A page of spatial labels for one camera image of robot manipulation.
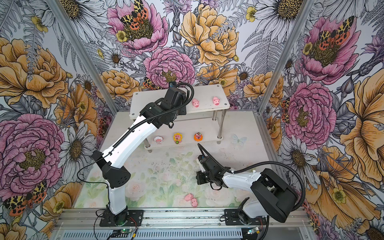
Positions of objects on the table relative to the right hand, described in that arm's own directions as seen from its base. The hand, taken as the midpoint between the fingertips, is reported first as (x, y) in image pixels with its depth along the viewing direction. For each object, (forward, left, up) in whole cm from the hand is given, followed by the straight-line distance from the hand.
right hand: (198, 182), depth 86 cm
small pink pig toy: (-8, +5, +1) cm, 10 cm away
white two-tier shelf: (+40, -4, +5) cm, 41 cm away
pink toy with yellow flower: (+23, +12, +11) cm, 28 cm away
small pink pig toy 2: (-11, +2, +2) cm, 12 cm away
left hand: (+25, +9, +34) cm, 43 cm away
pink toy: (+24, -1, +10) cm, 26 cm away
